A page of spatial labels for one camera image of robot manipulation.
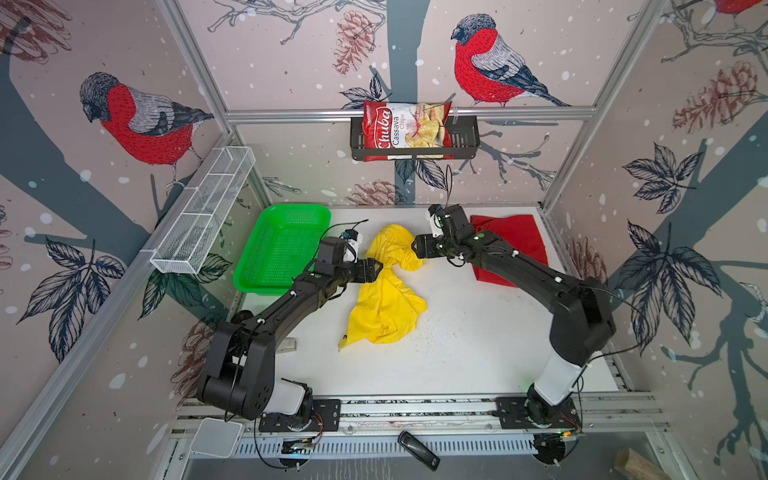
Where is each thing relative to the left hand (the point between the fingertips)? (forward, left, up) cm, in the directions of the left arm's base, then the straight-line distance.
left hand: (372, 264), depth 86 cm
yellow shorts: (-10, -4, -9) cm, 14 cm away
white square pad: (-40, +36, -13) cm, 56 cm away
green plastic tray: (+21, +37, -18) cm, 46 cm away
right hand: (+5, -13, +1) cm, 14 cm away
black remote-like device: (-43, -11, -11) cm, 46 cm away
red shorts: (+23, -55, -13) cm, 61 cm away
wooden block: (-47, -58, -10) cm, 75 cm away
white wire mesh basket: (-6, +45, +15) cm, 48 cm away
